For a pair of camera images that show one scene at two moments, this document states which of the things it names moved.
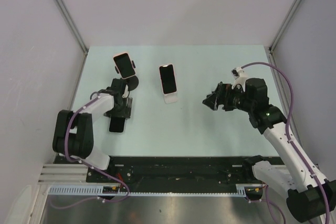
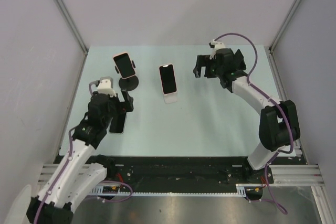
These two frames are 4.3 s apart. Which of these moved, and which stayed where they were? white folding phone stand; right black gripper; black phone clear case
Moved: right black gripper
Stayed: white folding phone stand; black phone clear case
